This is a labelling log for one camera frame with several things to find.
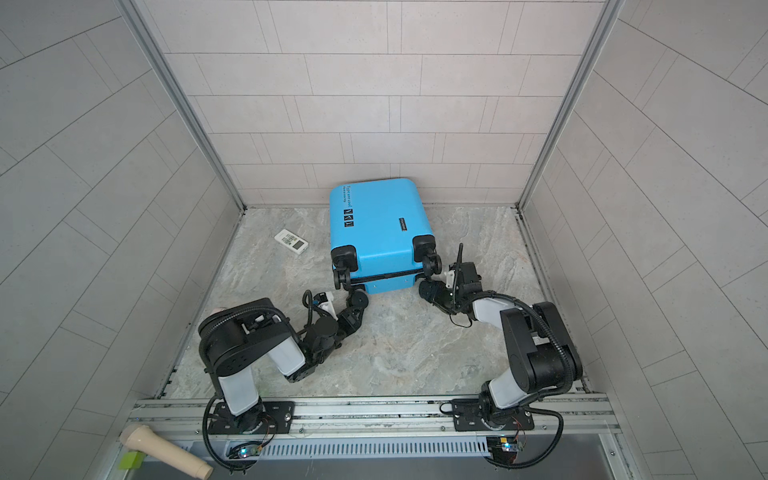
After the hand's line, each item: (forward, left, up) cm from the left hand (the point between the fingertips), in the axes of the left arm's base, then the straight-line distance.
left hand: (373, 308), depth 88 cm
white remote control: (+25, +30, -1) cm, 39 cm away
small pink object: (-1, +46, 0) cm, 46 cm away
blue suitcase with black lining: (+14, -2, +18) cm, 22 cm away
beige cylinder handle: (-33, +48, +4) cm, 58 cm away
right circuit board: (-33, -32, -1) cm, 46 cm away
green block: (-36, +50, +2) cm, 62 cm away
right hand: (+4, -16, -1) cm, 16 cm away
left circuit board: (-34, +26, +3) cm, 43 cm away
